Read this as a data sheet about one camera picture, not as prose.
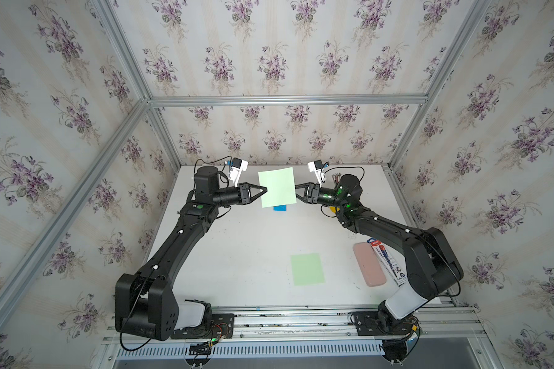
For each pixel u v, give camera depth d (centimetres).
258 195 72
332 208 72
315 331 73
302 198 72
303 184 71
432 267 45
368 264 85
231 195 66
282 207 104
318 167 72
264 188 72
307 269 86
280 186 72
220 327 72
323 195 70
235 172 69
